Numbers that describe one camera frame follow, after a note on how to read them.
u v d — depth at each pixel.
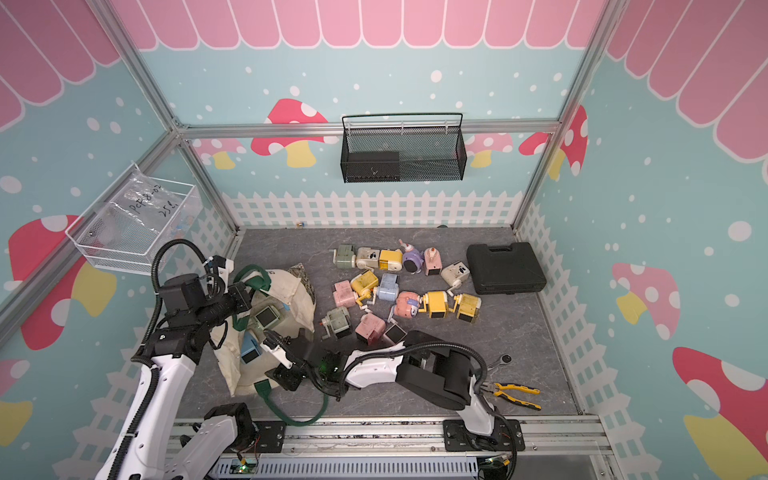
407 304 0.92
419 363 0.51
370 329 0.87
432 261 1.02
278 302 0.76
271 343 0.67
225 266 0.68
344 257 1.06
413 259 1.02
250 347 0.84
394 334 0.84
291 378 0.71
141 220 0.71
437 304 0.95
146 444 0.41
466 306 0.94
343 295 0.95
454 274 1.02
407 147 0.93
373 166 0.89
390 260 1.06
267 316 0.88
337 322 0.89
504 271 0.99
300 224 1.24
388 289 0.97
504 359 0.85
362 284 0.99
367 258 1.06
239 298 0.66
